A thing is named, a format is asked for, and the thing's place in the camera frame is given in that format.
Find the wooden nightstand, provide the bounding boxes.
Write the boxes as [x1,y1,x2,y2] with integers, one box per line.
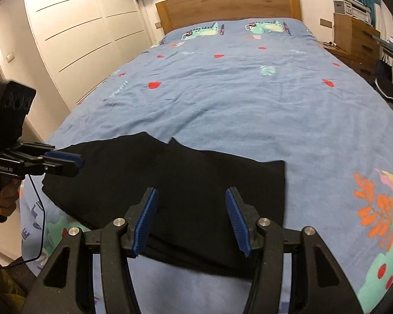
[323,44,378,82]

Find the black pants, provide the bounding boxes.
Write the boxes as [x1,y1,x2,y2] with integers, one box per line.
[41,132,287,277]

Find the white wardrobe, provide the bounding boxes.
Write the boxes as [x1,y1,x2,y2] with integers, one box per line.
[22,0,158,112]

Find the black cable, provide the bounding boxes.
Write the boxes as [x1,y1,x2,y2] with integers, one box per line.
[0,174,47,267]

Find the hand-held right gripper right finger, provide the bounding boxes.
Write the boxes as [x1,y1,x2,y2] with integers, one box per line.
[225,187,359,314]

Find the wooden drawer cabinet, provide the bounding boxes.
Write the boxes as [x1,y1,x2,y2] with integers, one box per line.
[333,13,381,72]

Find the wooden bed headboard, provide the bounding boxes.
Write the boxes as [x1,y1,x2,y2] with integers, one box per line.
[155,0,302,35]

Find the white printer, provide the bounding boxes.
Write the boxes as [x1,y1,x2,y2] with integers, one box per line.
[331,0,373,20]

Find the blue printed blanket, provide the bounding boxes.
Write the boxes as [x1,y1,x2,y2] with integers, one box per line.
[20,18,393,314]

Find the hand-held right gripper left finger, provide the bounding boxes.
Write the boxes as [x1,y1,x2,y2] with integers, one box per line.
[21,187,158,314]

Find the yellow cloth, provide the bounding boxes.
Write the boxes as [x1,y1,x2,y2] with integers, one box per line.
[0,255,30,314]

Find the person's left hand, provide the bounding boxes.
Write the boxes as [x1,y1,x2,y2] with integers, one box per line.
[0,174,21,218]

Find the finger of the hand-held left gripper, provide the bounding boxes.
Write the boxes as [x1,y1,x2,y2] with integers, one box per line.
[44,150,84,168]
[42,163,80,178]

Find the dark bag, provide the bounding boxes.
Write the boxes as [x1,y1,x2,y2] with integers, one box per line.
[376,58,393,83]

